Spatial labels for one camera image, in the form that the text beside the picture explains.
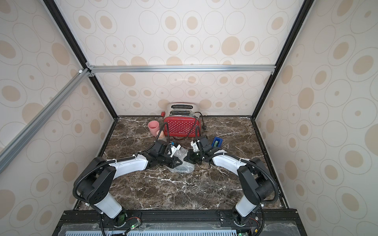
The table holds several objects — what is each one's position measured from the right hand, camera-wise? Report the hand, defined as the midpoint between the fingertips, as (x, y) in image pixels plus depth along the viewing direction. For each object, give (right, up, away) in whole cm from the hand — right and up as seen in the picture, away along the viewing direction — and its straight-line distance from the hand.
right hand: (189, 157), depth 87 cm
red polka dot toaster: (-5, +23, +8) cm, 25 cm away
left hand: (-2, -3, -2) cm, 4 cm away
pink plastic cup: (-25, +19, +16) cm, 35 cm away
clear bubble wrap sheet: (-2, -6, -2) cm, 6 cm away
